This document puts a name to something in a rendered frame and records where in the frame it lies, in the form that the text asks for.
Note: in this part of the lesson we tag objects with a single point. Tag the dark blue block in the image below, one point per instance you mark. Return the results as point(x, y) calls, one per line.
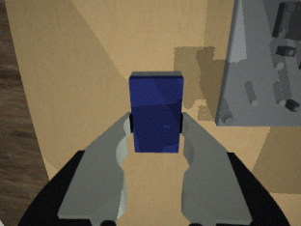
point(156, 102)

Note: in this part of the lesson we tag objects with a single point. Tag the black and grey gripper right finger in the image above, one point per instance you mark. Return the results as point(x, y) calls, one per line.
point(218, 189)

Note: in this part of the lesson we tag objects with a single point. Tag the grey metal fixture plate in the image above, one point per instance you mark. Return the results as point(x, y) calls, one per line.
point(249, 70)

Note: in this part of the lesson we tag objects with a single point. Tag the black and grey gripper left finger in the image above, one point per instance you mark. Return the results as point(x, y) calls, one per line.
point(90, 188)

